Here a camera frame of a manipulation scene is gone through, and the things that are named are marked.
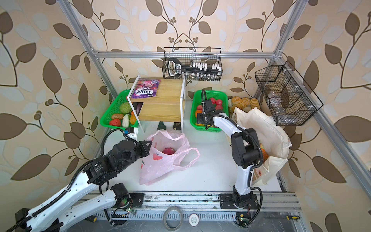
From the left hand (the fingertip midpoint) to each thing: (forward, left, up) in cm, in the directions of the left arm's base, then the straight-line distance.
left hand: (154, 142), depth 69 cm
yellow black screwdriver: (-26, -69, -23) cm, 77 cm away
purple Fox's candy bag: (+28, +8, +10) cm, 30 cm away
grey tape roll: (-28, -10, -25) cm, 39 cm away
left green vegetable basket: (+32, +35, -19) cm, 52 cm away
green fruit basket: (+49, -21, -19) cm, 56 cm away
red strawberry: (+24, +36, -18) cm, 47 cm away
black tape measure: (+26, -7, -22) cm, 34 cm away
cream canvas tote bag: (+5, -62, -5) cm, 63 cm away
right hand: (+25, -24, -14) cm, 38 cm away
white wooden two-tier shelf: (+33, -1, -10) cm, 34 cm away
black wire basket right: (+27, -74, +3) cm, 79 cm away
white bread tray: (+46, -59, -19) cm, 78 cm away
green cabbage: (+36, +31, -16) cm, 50 cm away
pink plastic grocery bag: (-8, -2, -7) cm, 11 cm away
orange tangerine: (+36, -22, -18) cm, 46 cm away
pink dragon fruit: (+4, -5, -17) cm, 18 cm away
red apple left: (+42, -23, -21) cm, 52 cm away
